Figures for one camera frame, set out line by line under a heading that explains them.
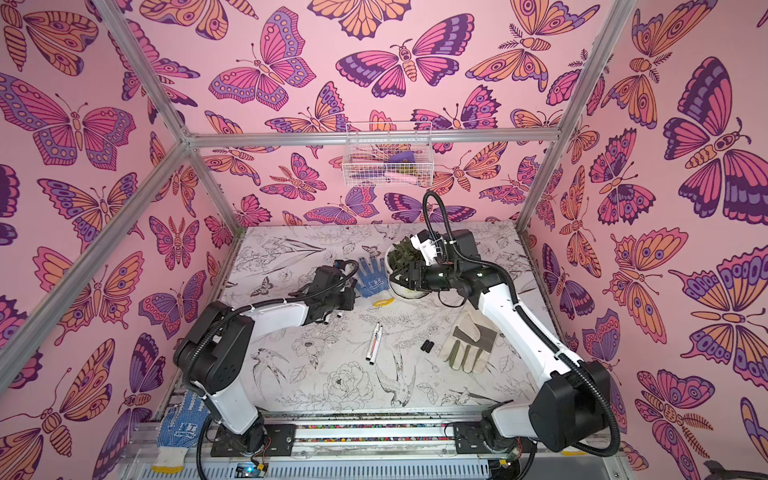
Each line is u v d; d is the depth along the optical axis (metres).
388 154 0.96
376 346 0.89
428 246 0.70
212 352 0.48
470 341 0.90
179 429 0.76
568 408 0.40
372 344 0.89
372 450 0.73
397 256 0.91
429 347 0.90
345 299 0.87
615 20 0.70
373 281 1.03
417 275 0.66
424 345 0.90
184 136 0.92
